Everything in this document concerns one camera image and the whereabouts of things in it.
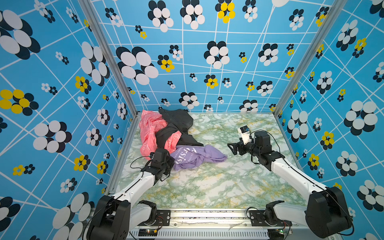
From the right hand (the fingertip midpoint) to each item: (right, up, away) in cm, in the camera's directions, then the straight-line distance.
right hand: (236, 141), depth 85 cm
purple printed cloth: (-26, -10, +3) cm, 28 cm away
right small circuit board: (+16, -43, -14) cm, 48 cm away
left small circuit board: (-47, -43, -13) cm, 65 cm away
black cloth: (-37, +13, +23) cm, 45 cm away
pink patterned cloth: (-53, +11, +11) cm, 55 cm away
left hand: (-35, -10, +3) cm, 37 cm away
